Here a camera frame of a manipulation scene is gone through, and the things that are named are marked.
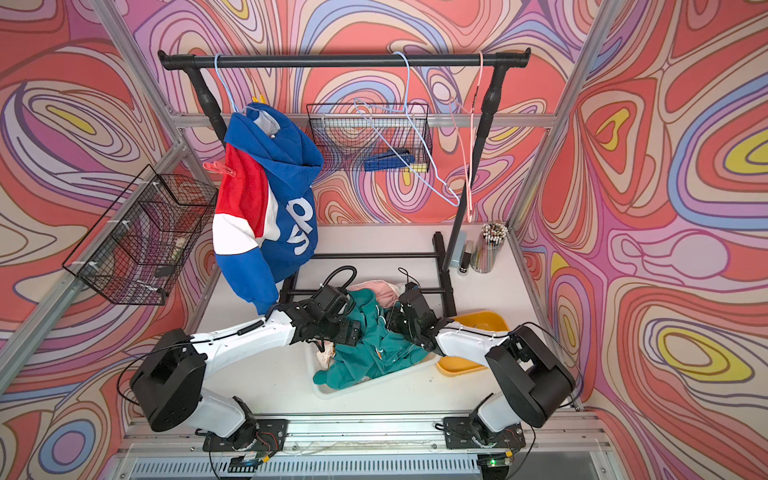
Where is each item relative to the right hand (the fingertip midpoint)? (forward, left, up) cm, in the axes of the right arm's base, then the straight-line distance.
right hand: (385, 325), depth 89 cm
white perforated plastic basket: (-21, +14, +6) cm, 26 cm away
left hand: (-3, +10, +2) cm, 10 cm away
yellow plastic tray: (0, -30, +1) cm, 30 cm away
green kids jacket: (-10, +1, +7) cm, 13 cm away
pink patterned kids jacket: (+7, 0, +7) cm, 10 cm away
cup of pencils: (+22, -34, +5) cm, 41 cm away
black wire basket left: (+12, +62, +26) cm, 69 cm away
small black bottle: (+25, -30, +1) cm, 39 cm away
